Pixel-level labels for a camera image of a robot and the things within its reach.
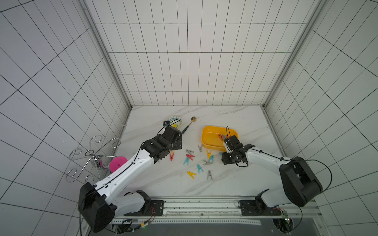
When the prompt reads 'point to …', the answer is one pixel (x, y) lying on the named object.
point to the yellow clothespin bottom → (191, 174)
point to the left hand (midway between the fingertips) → (168, 143)
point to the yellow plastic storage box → (210, 139)
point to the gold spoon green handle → (193, 119)
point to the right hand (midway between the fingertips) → (221, 159)
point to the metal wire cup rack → (95, 159)
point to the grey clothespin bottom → (209, 173)
